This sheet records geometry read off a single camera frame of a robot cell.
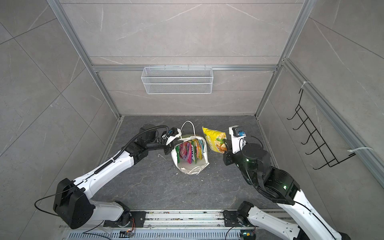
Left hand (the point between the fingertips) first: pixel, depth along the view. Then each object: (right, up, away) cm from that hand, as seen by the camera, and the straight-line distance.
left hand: (182, 136), depth 75 cm
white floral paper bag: (+6, -16, -3) cm, 17 cm away
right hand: (+19, 0, -15) cm, 25 cm away
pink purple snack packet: (+1, -10, +12) cm, 15 cm away
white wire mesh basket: (-6, +37, +25) cm, 45 cm away
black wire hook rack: (+63, -1, -10) cm, 63 cm away
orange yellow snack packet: (+9, -9, +10) cm, 16 cm away
